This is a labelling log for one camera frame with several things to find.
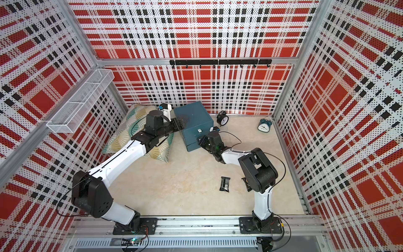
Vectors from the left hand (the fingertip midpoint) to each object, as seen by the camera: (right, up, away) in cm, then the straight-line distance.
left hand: (187, 120), depth 81 cm
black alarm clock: (+21, +3, +30) cm, 36 cm away
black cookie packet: (+20, -36, +5) cm, 42 cm away
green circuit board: (-23, -55, -12) cm, 61 cm away
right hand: (+6, -10, +13) cm, 18 cm away
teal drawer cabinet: (+4, 0, +8) cm, 9 cm away
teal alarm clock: (+50, -2, +27) cm, 57 cm away
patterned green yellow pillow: (-35, -1, +15) cm, 38 cm away
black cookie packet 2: (+33, -36, +4) cm, 49 cm away
